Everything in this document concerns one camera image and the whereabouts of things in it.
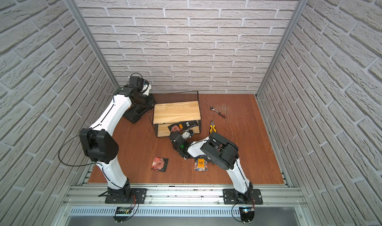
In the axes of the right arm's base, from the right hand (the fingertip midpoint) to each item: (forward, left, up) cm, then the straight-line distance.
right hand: (170, 133), depth 95 cm
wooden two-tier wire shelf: (+10, -2, +14) cm, 17 cm away
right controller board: (-45, -38, -3) cm, 59 cm away
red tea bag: (+4, -3, 0) cm, 5 cm away
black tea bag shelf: (+6, -12, -1) cm, 14 cm away
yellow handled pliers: (+4, -28, -2) cm, 29 cm away
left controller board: (-41, +23, -5) cm, 47 cm away
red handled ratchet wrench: (+21, -30, -1) cm, 36 cm away
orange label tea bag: (-21, -18, -2) cm, 28 cm away
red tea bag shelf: (-18, +6, -3) cm, 19 cm away
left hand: (+13, +7, +19) cm, 24 cm away
